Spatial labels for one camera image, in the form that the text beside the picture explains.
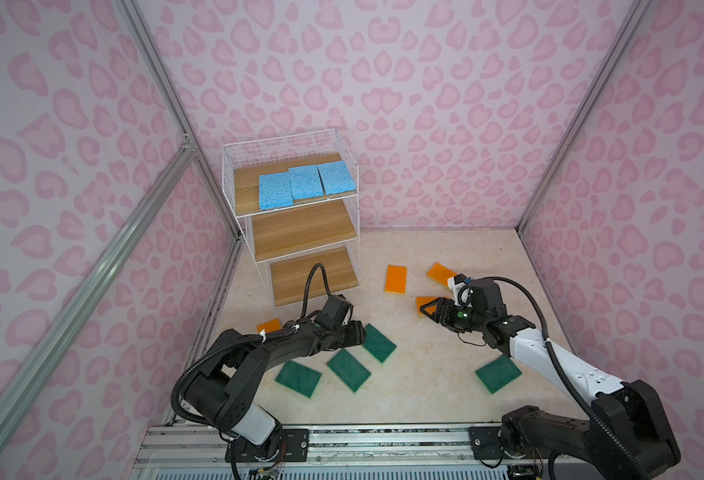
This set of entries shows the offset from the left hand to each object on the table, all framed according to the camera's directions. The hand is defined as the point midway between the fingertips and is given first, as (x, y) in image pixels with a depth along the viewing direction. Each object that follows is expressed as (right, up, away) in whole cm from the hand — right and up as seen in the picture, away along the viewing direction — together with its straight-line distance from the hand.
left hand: (362, 331), depth 90 cm
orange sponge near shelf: (+12, +14, +15) cm, 24 cm away
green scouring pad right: (+38, -10, -7) cm, 40 cm away
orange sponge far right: (+28, +16, +18) cm, 37 cm away
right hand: (+18, +8, -8) cm, 21 cm away
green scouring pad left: (-18, -11, -7) cm, 22 cm away
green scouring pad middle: (-4, -9, -6) cm, 12 cm away
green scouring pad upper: (+5, -4, -1) cm, 6 cm away
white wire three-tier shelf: (-21, +26, -6) cm, 34 cm away
